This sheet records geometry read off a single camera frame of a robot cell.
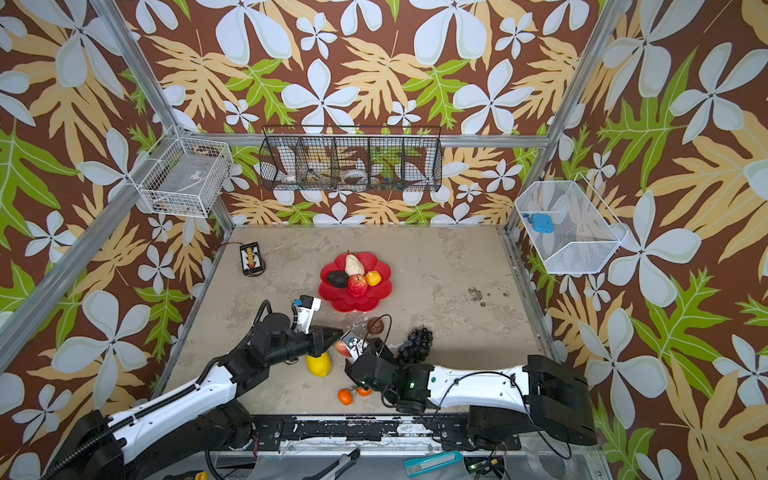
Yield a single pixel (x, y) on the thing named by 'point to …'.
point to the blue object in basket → (542, 223)
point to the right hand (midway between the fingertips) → (354, 352)
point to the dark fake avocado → (338, 279)
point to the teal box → (424, 463)
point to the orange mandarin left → (345, 396)
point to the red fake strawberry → (342, 348)
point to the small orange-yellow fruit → (373, 277)
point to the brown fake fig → (375, 325)
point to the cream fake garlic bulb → (353, 266)
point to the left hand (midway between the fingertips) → (341, 329)
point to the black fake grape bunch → (418, 346)
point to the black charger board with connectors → (251, 258)
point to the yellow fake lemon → (321, 365)
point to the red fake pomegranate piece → (357, 284)
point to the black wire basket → (377, 158)
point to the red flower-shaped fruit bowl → (341, 299)
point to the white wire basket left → (185, 176)
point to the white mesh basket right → (571, 231)
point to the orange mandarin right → (363, 392)
